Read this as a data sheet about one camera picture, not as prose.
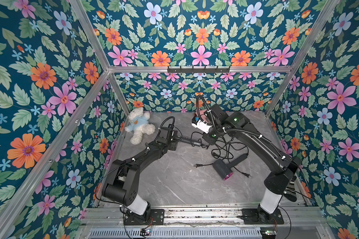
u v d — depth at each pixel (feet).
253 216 2.40
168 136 2.37
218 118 1.79
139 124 3.41
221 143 3.24
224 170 2.78
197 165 2.98
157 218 2.41
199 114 2.05
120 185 1.47
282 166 1.43
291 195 2.63
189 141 2.89
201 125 2.14
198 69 3.03
